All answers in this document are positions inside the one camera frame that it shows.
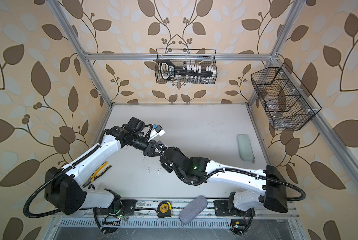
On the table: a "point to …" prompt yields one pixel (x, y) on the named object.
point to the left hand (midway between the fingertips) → (165, 153)
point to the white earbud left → (148, 170)
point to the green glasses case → (246, 152)
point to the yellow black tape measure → (164, 209)
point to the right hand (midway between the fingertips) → (165, 153)
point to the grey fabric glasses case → (192, 211)
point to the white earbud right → (158, 171)
